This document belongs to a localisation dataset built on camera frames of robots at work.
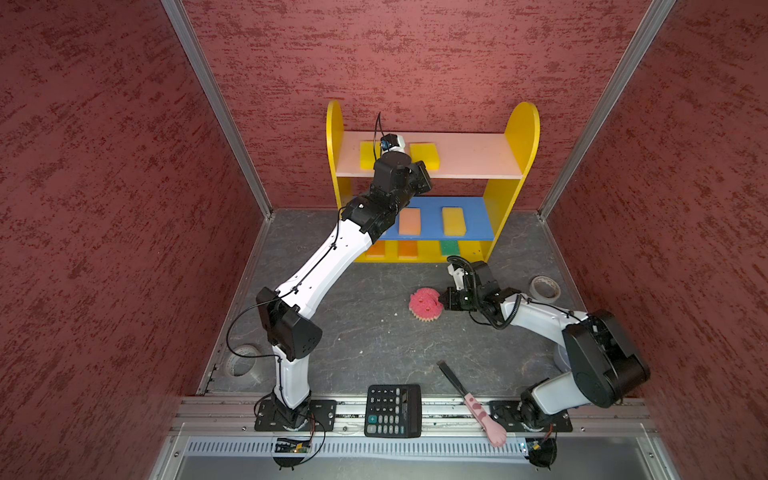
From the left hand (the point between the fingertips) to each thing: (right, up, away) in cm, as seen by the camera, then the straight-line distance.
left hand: (427, 172), depth 72 cm
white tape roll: (+43, -34, +26) cm, 61 cm away
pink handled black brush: (+17, -64, -1) cm, 66 cm away
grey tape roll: (-52, -53, +10) cm, 75 cm away
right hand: (+5, -37, +18) cm, 41 cm away
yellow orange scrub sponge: (-14, -21, +34) cm, 43 cm away
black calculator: (-8, -60, +1) cm, 61 cm away
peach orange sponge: (-3, -11, +23) cm, 25 cm away
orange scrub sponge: (-3, -21, +34) cm, 40 cm away
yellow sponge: (+12, -11, +25) cm, 30 cm away
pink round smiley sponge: (+2, -37, +17) cm, 41 cm away
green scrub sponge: (+13, -20, +34) cm, 42 cm away
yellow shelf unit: (+15, +1, +12) cm, 19 cm away
